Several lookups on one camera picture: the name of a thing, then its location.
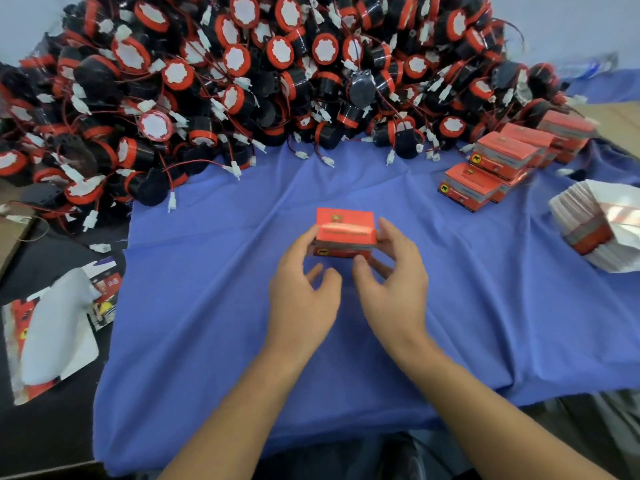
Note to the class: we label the person's right hand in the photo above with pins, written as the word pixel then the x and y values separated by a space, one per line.
pixel 395 295

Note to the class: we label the person's left hand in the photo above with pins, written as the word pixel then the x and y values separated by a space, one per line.
pixel 300 310

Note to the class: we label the stack of box blanks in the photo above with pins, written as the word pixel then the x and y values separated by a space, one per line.
pixel 600 230

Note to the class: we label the pile of black red buzzers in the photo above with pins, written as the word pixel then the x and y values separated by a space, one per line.
pixel 250 75

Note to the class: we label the person's left forearm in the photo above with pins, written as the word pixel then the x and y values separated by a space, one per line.
pixel 235 430

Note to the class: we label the person's right forearm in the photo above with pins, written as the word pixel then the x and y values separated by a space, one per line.
pixel 490 425

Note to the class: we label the blue table cloth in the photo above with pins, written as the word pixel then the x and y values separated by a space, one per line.
pixel 520 315

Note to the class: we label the brown cardboard sheet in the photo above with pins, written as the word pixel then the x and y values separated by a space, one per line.
pixel 620 125

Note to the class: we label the brown cardboard piece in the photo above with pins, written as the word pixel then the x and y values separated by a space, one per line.
pixel 8 245

